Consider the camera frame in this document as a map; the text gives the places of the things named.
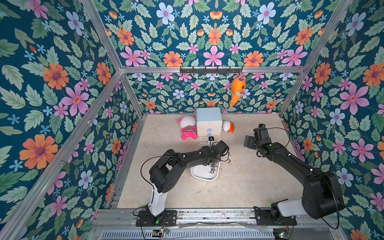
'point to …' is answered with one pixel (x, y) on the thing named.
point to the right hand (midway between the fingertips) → (253, 139)
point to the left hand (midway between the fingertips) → (216, 154)
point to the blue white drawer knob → (209, 130)
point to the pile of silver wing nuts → (212, 165)
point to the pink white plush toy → (189, 129)
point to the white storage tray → (202, 171)
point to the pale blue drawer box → (209, 121)
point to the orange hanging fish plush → (238, 87)
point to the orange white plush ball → (228, 126)
